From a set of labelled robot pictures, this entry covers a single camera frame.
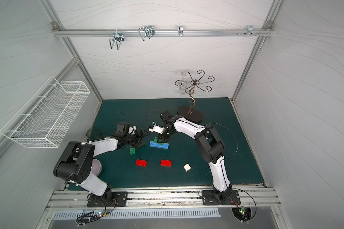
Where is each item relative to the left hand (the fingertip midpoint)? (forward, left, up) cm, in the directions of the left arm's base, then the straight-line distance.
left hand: (149, 137), depth 91 cm
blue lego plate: (-3, -4, -5) cm, 7 cm away
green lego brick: (-2, -5, 0) cm, 5 cm away
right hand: (+1, -7, -2) cm, 7 cm away
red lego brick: (-15, +3, -4) cm, 16 cm away
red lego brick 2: (-15, -12, -4) cm, 20 cm away
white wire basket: (-6, +46, +26) cm, 53 cm away
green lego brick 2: (-8, +10, -3) cm, 13 cm away
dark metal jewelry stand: (+26, -26, -5) cm, 37 cm away
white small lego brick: (-17, -24, -5) cm, 30 cm away
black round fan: (-38, -53, -9) cm, 66 cm away
